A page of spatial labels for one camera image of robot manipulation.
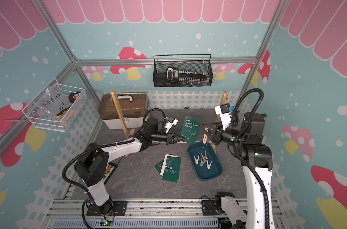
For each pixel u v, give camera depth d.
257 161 0.39
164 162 0.91
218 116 0.76
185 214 0.74
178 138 0.76
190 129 0.76
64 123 0.63
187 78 0.88
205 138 0.57
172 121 0.73
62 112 0.67
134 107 0.92
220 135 0.49
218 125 0.51
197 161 0.90
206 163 0.89
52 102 0.68
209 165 0.87
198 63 0.89
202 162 0.89
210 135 0.53
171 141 0.74
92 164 0.48
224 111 0.49
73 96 0.80
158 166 0.89
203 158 0.92
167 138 0.71
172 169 0.87
